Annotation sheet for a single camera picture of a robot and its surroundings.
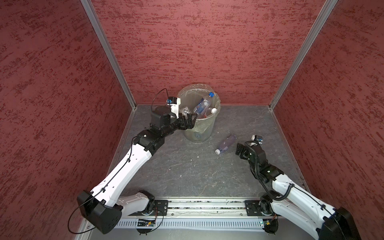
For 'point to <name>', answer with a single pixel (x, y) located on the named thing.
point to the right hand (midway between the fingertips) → (242, 148)
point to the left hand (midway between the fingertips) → (189, 118)
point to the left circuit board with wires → (145, 226)
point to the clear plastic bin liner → (190, 95)
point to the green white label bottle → (185, 111)
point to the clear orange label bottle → (210, 111)
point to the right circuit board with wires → (271, 226)
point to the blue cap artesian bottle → (203, 105)
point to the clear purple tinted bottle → (229, 141)
